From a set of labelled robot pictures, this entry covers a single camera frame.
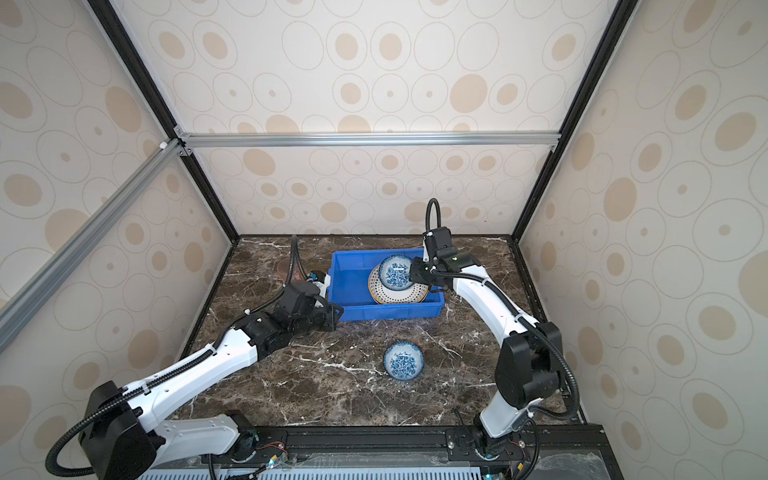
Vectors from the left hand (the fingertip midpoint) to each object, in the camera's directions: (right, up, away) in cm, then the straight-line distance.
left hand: (348, 307), depth 78 cm
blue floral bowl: (+15, -17, +9) cm, 25 cm away
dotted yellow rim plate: (+12, 0, +19) cm, 22 cm away
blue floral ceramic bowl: (+12, +9, +14) cm, 20 cm away
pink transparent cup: (-29, +10, +33) cm, 45 cm away
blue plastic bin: (-4, +8, +31) cm, 33 cm away
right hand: (+18, +9, +9) cm, 22 cm away
